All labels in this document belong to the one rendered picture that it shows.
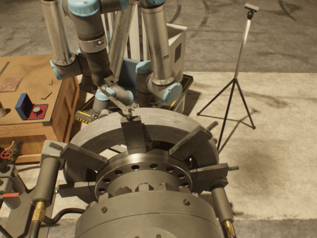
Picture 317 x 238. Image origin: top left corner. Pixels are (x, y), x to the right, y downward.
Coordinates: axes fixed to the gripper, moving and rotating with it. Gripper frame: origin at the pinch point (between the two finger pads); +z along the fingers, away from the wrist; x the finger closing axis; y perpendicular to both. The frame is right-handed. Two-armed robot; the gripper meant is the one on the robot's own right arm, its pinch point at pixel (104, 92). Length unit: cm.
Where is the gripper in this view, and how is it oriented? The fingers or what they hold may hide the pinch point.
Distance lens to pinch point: 104.2
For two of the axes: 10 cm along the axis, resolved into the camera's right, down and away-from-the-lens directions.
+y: 6.6, 4.8, -5.8
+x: 7.5, -4.9, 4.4
